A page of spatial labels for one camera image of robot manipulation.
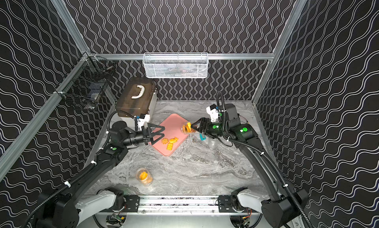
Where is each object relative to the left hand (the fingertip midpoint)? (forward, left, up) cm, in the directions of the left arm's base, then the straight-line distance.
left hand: (163, 131), depth 68 cm
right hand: (+3, -15, 0) cm, 15 cm away
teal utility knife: (+15, -19, -29) cm, 38 cm away
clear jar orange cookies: (-14, +11, -22) cm, 28 cm away
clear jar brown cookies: (+3, -11, -1) cm, 12 cm away
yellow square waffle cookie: (+7, +1, -29) cm, 29 cm away
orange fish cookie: (+11, -1, -28) cm, 30 cm away
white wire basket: (+75, +5, -13) cm, 76 cm away
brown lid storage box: (+31, +23, -9) cm, 39 cm away
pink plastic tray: (+14, -1, -28) cm, 31 cm away
